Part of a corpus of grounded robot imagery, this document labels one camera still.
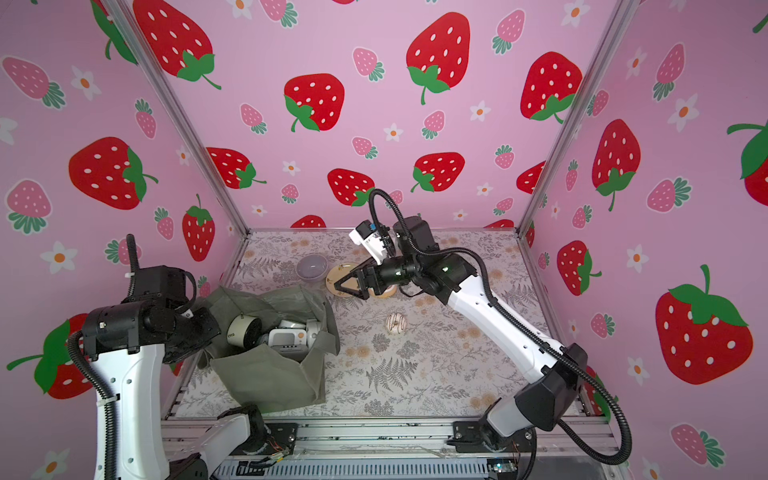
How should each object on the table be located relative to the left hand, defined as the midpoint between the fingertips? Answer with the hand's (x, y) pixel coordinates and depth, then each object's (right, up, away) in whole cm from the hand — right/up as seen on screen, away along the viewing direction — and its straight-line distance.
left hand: (213, 332), depth 65 cm
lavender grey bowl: (+10, +14, +40) cm, 44 cm away
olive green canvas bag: (+10, -10, 0) cm, 14 cm away
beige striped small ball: (+41, -4, +28) cm, 50 cm away
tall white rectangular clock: (+10, -7, +17) cm, 21 cm away
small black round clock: (+1, -2, +11) cm, 11 cm away
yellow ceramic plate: (+19, +11, +40) cm, 46 cm away
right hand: (+29, +11, -2) cm, 31 cm away
